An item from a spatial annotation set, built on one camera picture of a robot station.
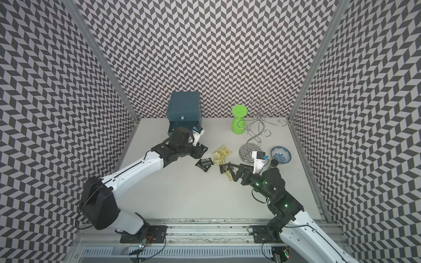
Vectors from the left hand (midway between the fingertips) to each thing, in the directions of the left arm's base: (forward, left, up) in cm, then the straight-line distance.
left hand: (201, 147), depth 83 cm
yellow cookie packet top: (+9, -13, -18) cm, 23 cm away
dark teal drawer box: (+27, +13, +1) cm, 30 cm away
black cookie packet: (-3, -12, -17) cm, 21 cm away
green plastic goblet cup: (+10, -19, +6) cm, 23 cm away
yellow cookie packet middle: (+3, -8, -16) cm, 19 cm away
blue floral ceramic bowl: (+6, -47, -16) cm, 50 cm away
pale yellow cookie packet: (-7, -14, -17) cm, 23 cm away
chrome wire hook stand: (+5, -27, +11) cm, 29 cm away
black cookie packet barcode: (-2, -1, -15) cm, 15 cm away
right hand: (-15, -15, +4) cm, 21 cm away
